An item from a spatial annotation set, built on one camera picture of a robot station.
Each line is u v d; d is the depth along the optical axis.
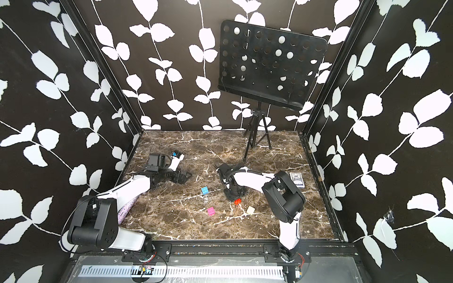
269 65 0.67
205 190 0.92
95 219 0.91
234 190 0.78
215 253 0.75
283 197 0.49
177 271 0.70
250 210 0.86
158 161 0.72
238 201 0.86
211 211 0.85
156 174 0.69
